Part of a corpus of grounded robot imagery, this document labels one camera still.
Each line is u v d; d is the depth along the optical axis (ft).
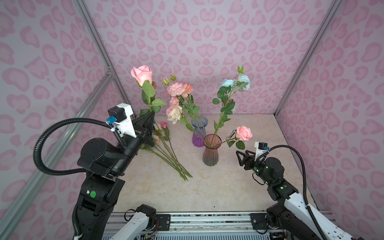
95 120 1.08
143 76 1.25
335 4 2.26
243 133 1.83
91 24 2.41
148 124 1.55
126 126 1.30
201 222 2.46
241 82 2.16
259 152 2.22
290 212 1.78
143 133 1.31
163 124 3.65
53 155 1.79
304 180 1.88
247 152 2.57
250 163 2.22
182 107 2.22
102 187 1.15
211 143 2.75
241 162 2.31
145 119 1.45
